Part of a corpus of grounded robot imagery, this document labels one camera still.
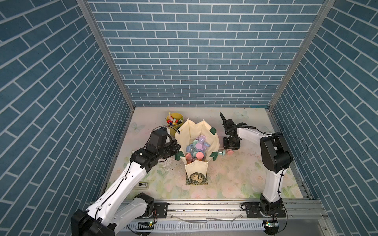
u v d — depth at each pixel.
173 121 0.95
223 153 0.92
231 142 0.84
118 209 0.43
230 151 0.92
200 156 0.83
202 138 0.93
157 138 0.55
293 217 0.72
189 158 0.87
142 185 0.79
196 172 0.79
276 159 0.52
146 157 0.52
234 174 0.87
